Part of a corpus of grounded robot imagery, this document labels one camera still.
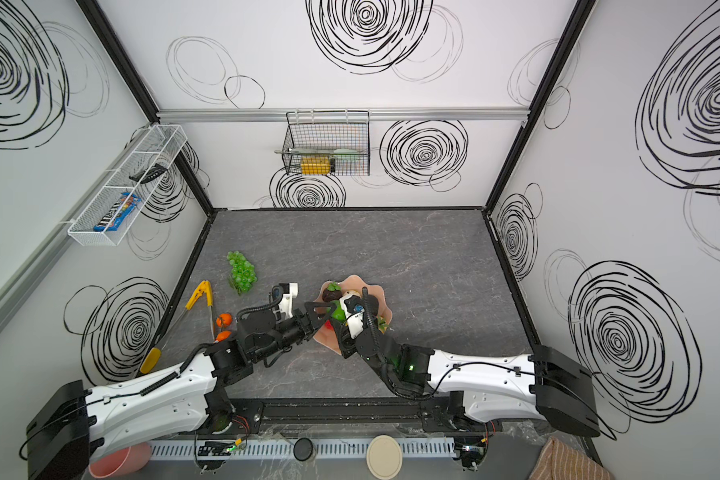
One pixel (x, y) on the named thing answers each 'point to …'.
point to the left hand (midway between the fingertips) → (335, 313)
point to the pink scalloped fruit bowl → (331, 337)
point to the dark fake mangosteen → (332, 293)
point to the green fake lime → (339, 314)
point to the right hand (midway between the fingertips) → (336, 315)
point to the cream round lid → (384, 457)
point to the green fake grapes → (243, 273)
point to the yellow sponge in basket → (315, 165)
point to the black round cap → (303, 449)
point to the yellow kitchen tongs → (153, 356)
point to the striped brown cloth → (560, 462)
